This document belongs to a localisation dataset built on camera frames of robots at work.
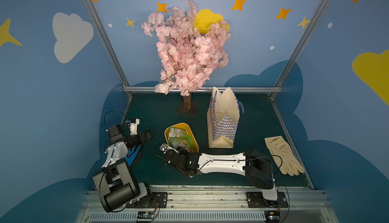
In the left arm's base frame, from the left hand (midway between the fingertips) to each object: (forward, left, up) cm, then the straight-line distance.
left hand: (149, 132), depth 87 cm
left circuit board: (-39, -4, -12) cm, 41 cm away
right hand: (-10, -17, -1) cm, 20 cm away
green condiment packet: (+2, -16, -8) cm, 18 cm away
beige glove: (-8, -80, -10) cm, 81 cm away
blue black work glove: (-15, +5, +4) cm, 16 cm away
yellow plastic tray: (+8, -21, -5) cm, 23 cm away
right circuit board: (-38, -65, -12) cm, 76 cm away
